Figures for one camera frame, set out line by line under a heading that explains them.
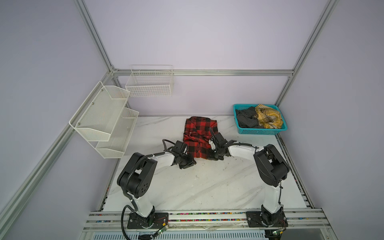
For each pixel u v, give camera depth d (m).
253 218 0.74
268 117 1.04
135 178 0.48
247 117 1.08
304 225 0.74
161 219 0.73
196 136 1.01
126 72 0.91
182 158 0.80
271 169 0.51
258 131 1.04
